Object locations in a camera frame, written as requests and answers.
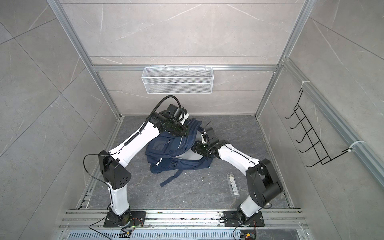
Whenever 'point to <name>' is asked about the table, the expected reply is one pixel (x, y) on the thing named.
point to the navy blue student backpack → (162, 150)
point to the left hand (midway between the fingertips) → (190, 130)
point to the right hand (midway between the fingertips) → (194, 148)
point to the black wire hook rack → (317, 143)
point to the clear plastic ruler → (233, 185)
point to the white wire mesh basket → (178, 80)
